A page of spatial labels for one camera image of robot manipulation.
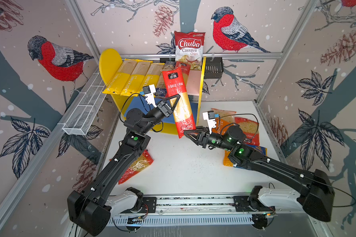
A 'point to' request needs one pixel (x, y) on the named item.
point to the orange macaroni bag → (225, 117)
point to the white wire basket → (78, 123)
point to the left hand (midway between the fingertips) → (179, 97)
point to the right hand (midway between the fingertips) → (181, 136)
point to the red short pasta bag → (251, 130)
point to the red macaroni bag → (142, 161)
